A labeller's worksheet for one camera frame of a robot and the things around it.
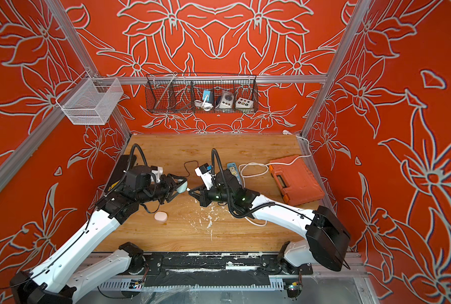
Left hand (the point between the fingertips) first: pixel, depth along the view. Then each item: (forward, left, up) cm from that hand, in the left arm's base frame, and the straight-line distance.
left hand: (186, 182), depth 72 cm
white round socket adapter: (+41, -13, +10) cm, 44 cm away
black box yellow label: (+22, +42, -20) cm, 51 cm away
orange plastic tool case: (+15, -50, -19) cm, 55 cm away
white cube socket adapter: (+45, -22, +7) cm, 50 cm away
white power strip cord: (+55, -51, -21) cm, 78 cm away
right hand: (-5, 0, -1) cm, 5 cm away
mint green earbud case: (-2, +1, 0) cm, 3 cm away
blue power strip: (+24, -18, -19) cm, 36 cm away
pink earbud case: (-6, +13, -20) cm, 25 cm away
